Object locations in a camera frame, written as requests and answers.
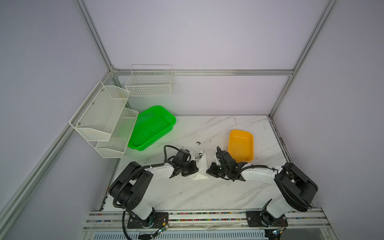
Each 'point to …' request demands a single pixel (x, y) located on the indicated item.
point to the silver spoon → (198, 156)
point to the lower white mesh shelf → (115, 147)
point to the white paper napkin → (203, 166)
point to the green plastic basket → (150, 125)
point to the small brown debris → (199, 142)
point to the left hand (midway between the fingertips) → (198, 170)
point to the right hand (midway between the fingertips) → (204, 171)
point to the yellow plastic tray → (241, 145)
